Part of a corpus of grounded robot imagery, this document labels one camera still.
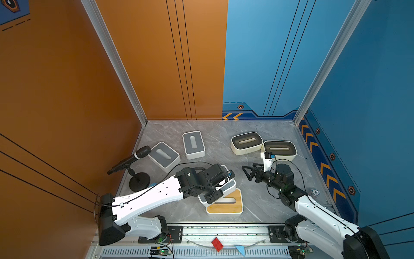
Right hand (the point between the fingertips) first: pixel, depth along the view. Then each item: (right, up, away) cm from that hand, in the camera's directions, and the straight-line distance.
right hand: (248, 166), depth 81 cm
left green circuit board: (-42, -36, -10) cm, 56 cm away
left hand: (-16, -8, -10) cm, 20 cm away
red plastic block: (-16, -32, -11) cm, 37 cm away
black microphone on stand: (-60, -10, +9) cm, 61 cm away
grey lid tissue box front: (-10, -6, -11) cm, 16 cm away
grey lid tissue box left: (-48, +3, +18) cm, 51 cm away
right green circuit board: (+19, -35, -11) cm, 41 cm away
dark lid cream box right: (+27, +6, +23) cm, 36 cm away
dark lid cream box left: (+3, +11, +20) cm, 23 cm away
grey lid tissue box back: (-31, +10, +23) cm, 40 cm away
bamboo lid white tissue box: (-10, -18, -3) cm, 21 cm away
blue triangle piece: (-6, -33, -12) cm, 36 cm away
